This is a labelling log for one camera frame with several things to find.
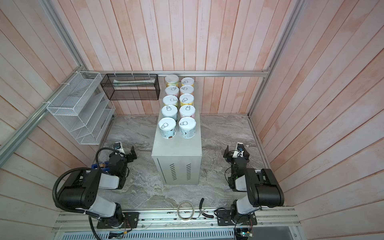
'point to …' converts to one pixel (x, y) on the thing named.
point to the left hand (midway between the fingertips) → (126, 149)
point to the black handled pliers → (201, 210)
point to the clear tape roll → (185, 210)
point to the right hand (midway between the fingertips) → (236, 146)
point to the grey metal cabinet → (177, 161)
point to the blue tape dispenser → (104, 166)
